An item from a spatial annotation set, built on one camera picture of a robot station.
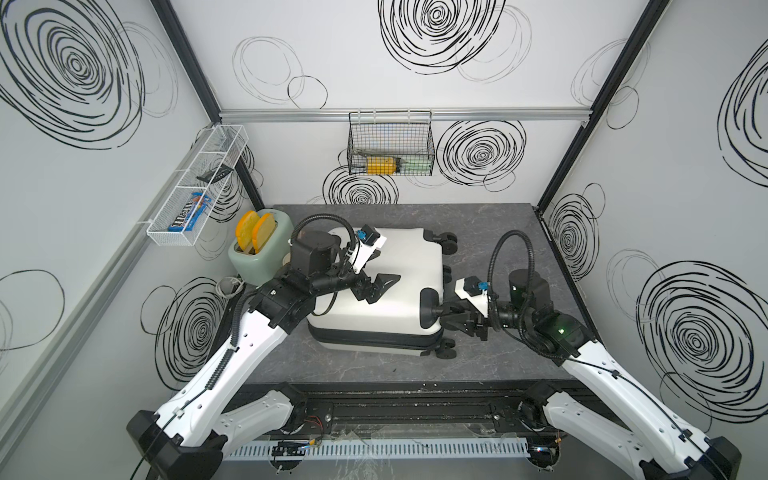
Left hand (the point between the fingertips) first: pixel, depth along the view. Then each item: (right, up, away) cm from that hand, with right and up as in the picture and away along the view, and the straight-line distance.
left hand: (386, 263), depth 65 cm
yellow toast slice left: (-41, +8, +21) cm, 47 cm away
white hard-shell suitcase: (+4, -14, +5) cm, 15 cm away
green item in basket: (+10, +27, +22) cm, 36 cm away
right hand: (+14, -10, +3) cm, 18 cm away
